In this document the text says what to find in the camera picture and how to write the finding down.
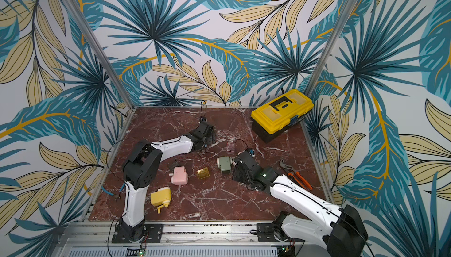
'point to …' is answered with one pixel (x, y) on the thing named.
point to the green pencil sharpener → (224, 163)
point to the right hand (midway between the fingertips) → (234, 172)
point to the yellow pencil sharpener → (162, 196)
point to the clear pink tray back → (231, 148)
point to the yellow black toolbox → (270, 119)
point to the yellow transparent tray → (203, 173)
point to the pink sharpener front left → (179, 176)
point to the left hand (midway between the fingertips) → (207, 136)
